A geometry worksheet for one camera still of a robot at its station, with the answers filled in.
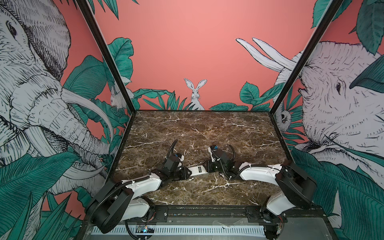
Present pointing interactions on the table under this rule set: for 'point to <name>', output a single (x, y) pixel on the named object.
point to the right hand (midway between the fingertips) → (201, 163)
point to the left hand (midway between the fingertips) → (191, 171)
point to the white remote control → (197, 169)
